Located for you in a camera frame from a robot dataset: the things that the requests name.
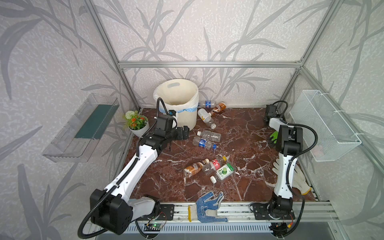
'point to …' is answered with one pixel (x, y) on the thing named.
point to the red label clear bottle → (210, 169)
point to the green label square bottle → (224, 172)
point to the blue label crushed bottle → (202, 142)
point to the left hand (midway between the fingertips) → (184, 124)
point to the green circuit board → (152, 227)
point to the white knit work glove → (299, 181)
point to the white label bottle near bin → (206, 117)
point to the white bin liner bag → (180, 95)
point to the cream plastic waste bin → (188, 119)
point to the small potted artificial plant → (138, 124)
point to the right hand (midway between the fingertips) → (281, 115)
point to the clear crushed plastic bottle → (209, 136)
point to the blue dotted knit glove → (205, 210)
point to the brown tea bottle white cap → (194, 168)
